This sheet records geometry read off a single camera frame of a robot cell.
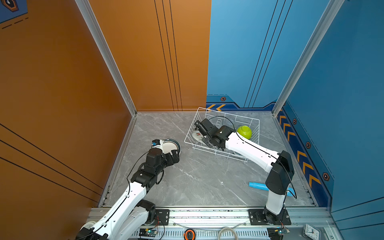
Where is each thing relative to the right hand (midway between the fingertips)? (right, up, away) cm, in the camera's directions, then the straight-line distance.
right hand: (209, 134), depth 84 cm
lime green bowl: (+26, +1, +16) cm, 31 cm away
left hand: (-20, -9, -3) cm, 22 cm away
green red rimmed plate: (-26, -8, +16) cm, 32 cm away
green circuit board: (-31, -46, -14) cm, 57 cm away
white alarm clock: (+45, -44, -16) cm, 65 cm away
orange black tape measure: (-11, -44, -17) cm, 49 cm away
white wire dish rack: (+9, +10, +22) cm, 26 cm away
